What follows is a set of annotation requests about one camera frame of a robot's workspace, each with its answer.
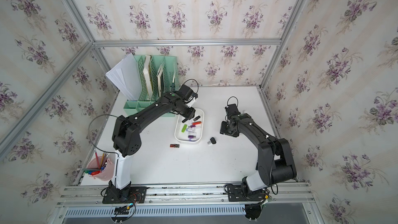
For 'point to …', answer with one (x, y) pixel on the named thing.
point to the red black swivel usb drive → (174, 145)
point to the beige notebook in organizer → (160, 79)
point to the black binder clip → (212, 141)
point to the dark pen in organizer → (173, 85)
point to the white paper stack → (126, 77)
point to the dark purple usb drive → (192, 136)
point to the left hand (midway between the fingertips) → (192, 115)
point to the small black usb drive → (196, 118)
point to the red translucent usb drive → (196, 123)
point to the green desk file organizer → (170, 67)
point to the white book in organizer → (147, 73)
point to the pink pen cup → (105, 165)
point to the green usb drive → (184, 128)
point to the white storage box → (191, 131)
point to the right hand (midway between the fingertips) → (226, 131)
